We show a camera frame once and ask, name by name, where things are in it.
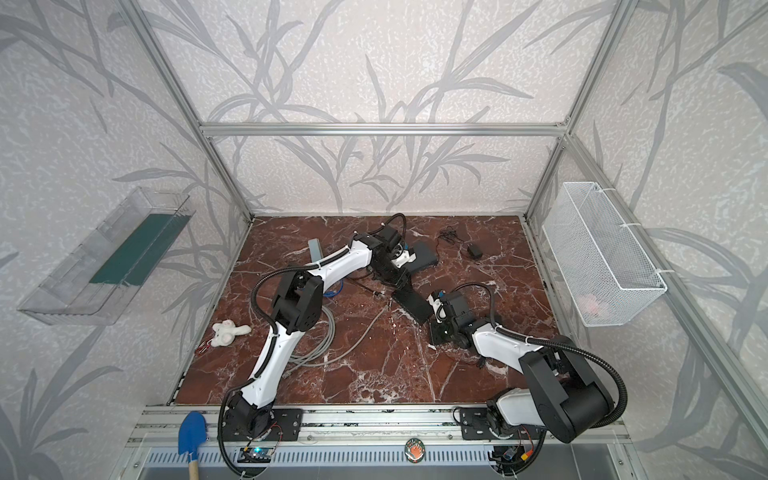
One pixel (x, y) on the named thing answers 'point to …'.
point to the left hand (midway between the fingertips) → (411, 279)
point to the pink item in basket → (590, 302)
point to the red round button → (414, 450)
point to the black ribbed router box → (415, 304)
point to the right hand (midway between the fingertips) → (429, 319)
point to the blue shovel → (192, 434)
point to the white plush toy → (226, 332)
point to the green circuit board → (255, 455)
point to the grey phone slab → (315, 249)
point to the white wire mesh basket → (609, 274)
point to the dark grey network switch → (426, 254)
